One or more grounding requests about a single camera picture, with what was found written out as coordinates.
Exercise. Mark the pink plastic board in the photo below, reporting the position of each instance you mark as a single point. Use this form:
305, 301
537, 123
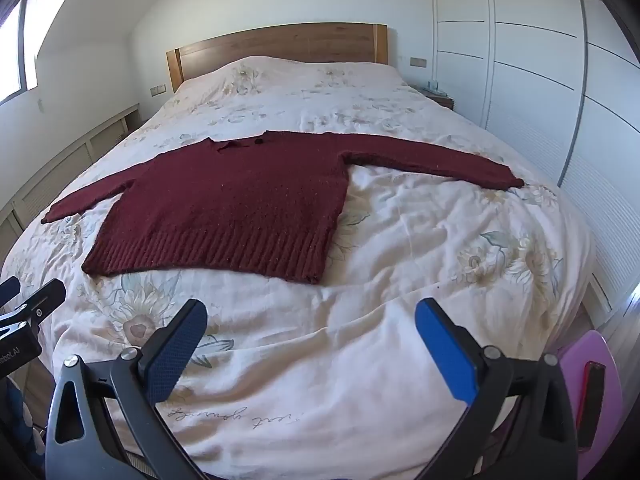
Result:
612, 385

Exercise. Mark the white wardrobe doors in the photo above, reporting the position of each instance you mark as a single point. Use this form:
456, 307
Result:
530, 60

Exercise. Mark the wall switch plate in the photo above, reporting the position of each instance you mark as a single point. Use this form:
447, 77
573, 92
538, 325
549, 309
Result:
418, 62
157, 90

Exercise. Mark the blue cloth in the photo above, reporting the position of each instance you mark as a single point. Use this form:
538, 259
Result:
22, 425

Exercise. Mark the wooden nightstand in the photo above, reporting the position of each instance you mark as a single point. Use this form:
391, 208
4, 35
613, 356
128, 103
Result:
442, 101

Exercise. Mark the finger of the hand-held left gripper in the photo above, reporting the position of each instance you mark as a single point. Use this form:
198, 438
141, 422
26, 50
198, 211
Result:
42, 300
7, 290

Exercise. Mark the floral white blanket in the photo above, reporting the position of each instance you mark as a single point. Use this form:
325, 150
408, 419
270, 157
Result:
350, 320

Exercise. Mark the wooden headboard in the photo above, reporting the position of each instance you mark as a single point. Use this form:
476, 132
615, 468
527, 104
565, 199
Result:
280, 42

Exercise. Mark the items on nightstand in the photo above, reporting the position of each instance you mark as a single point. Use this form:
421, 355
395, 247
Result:
435, 87

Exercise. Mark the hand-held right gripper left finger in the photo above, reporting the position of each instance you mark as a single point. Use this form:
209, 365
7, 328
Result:
175, 352

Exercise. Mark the maroon knitted sweater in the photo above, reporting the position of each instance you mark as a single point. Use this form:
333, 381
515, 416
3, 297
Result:
225, 200

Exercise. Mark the window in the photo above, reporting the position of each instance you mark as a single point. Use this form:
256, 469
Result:
17, 55

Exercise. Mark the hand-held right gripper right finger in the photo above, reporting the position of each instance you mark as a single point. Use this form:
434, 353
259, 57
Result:
445, 352

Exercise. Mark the low white slatted cabinet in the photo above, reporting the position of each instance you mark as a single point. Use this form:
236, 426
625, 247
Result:
60, 160

